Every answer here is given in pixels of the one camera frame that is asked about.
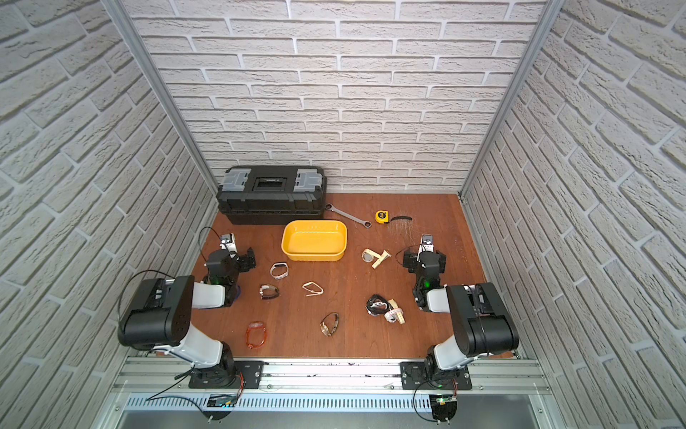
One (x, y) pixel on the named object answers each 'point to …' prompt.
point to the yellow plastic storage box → (314, 240)
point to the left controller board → (220, 400)
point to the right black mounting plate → (424, 375)
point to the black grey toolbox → (260, 194)
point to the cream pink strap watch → (391, 315)
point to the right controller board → (443, 407)
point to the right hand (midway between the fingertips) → (427, 250)
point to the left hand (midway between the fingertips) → (239, 245)
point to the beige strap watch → (369, 256)
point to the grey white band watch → (280, 264)
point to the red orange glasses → (255, 334)
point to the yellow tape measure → (381, 216)
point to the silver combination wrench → (366, 224)
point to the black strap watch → (377, 305)
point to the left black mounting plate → (246, 374)
